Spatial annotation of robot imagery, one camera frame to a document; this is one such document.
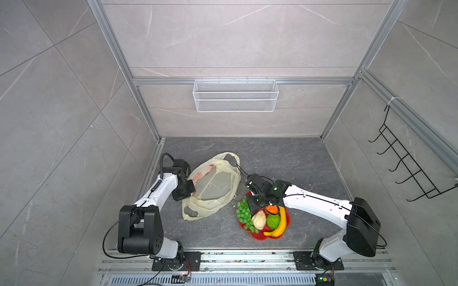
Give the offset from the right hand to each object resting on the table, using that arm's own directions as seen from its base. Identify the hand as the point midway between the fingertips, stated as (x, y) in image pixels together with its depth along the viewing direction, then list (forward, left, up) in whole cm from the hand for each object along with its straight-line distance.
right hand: (249, 201), depth 82 cm
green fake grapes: (-6, +3, 0) cm, 6 cm away
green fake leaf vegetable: (-8, -10, -3) cm, 14 cm away
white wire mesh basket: (+55, +5, +21) cm, 59 cm away
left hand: (+7, +30, -1) cm, 31 cm away
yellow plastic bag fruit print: (+17, +18, -8) cm, 26 cm away
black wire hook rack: (-7, -60, +23) cm, 64 cm away
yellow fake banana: (-13, -12, -2) cm, 18 cm away
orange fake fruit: (-2, -11, -5) cm, 13 cm away
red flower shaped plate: (-13, -4, -6) cm, 15 cm away
